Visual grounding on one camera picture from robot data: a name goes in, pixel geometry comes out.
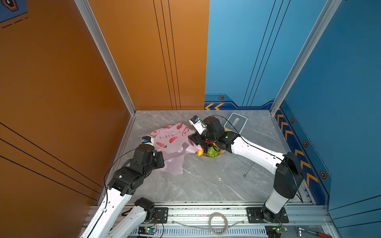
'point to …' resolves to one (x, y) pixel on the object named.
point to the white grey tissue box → (235, 123)
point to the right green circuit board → (275, 231)
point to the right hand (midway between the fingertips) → (194, 131)
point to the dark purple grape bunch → (205, 148)
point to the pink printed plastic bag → (173, 141)
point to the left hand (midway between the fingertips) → (162, 152)
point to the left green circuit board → (147, 230)
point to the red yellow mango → (200, 152)
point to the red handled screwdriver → (321, 235)
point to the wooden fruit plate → (205, 154)
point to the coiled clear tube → (210, 227)
